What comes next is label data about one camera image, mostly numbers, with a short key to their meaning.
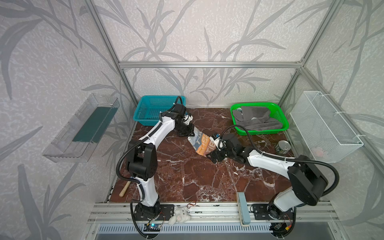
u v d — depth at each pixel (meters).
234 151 0.67
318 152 0.73
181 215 0.69
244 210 0.73
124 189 0.80
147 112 1.16
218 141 0.77
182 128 0.77
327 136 0.61
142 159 0.50
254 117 1.05
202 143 0.95
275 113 1.11
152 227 0.71
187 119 0.79
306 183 0.44
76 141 0.63
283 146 0.93
